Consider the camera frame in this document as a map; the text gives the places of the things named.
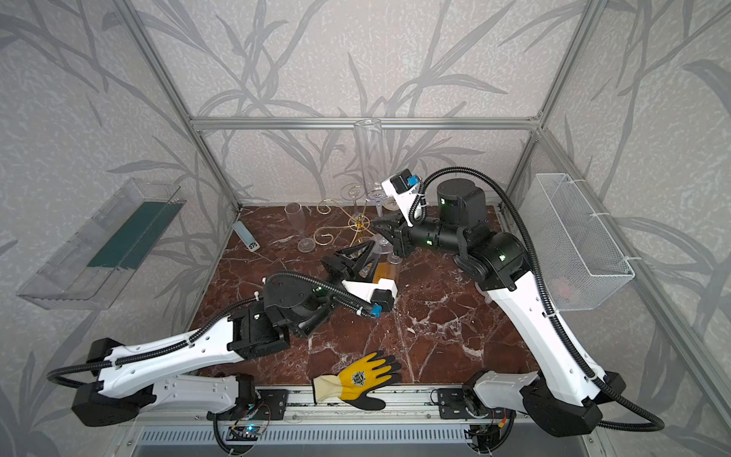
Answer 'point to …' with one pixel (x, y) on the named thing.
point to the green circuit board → (243, 433)
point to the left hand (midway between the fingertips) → (373, 235)
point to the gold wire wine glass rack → (360, 222)
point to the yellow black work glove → (355, 381)
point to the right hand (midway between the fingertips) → (376, 213)
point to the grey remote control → (246, 236)
